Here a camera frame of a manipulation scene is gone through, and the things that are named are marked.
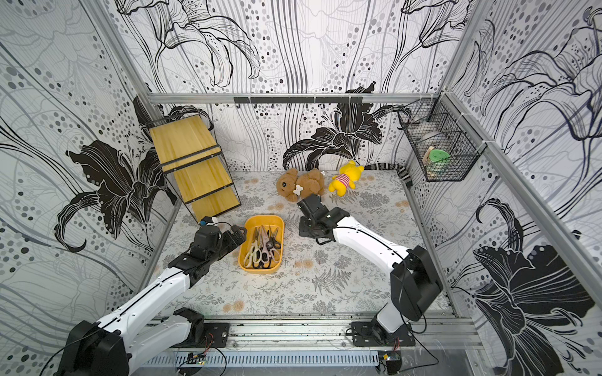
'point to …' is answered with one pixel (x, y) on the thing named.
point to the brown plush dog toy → (296, 186)
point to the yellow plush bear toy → (349, 174)
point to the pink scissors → (265, 254)
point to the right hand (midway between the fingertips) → (307, 226)
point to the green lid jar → (437, 154)
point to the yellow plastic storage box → (253, 224)
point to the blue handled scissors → (273, 242)
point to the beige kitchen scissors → (255, 253)
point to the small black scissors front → (272, 253)
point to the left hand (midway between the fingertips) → (243, 239)
